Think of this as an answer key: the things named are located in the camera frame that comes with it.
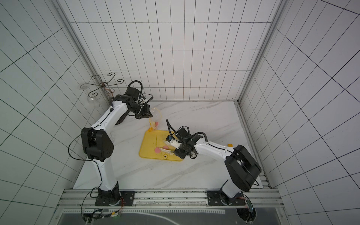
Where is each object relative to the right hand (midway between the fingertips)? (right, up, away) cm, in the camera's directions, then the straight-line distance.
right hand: (179, 146), depth 88 cm
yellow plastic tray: (-19, +2, +7) cm, 20 cm away
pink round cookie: (-15, +14, +5) cm, 21 cm away
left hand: (-18, +19, -1) cm, 26 cm away
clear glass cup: (-59, +29, +4) cm, 66 cm away
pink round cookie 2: (-9, -2, +3) cm, 10 cm away
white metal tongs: (-3, +4, -11) cm, 12 cm away
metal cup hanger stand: (-48, +39, -1) cm, 62 cm away
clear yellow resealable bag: (-17, +16, +7) cm, 24 cm away
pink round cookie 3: (-14, -4, +3) cm, 15 cm away
